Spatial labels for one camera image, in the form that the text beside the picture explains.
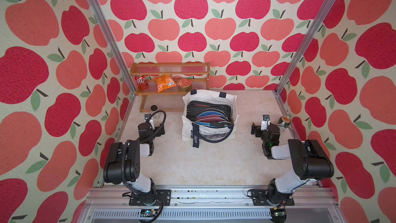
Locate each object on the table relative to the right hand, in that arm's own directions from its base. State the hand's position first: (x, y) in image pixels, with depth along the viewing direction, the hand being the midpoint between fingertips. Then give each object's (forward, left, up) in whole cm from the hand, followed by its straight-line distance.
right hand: (263, 125), depth 94 cm
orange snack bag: (+19, +66, +14) cm, 70 cm away
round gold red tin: (+18, +52, +14) cm, 56 cm away
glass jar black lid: (+4, +71, +4) cm, 71 cm away
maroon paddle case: (-6, +34, +12) cm, 36 cm away
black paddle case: (+2, +42, +11) cm, 44 cm away
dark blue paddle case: (-3, +33, +12) cm, 35 cm away
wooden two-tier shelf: (+20, +65, -5) cm, 68 cm away
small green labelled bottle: (+2, -11, +5) cm, 12 cm away
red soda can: (+14, +78, +18) cm, 81 cm away
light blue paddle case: (-12, +34, +15) cm, 39 cm away
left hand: (-6, +67, +1) cm, 68 cm away
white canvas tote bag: (-16, +41, +13) cm, 45 cm away
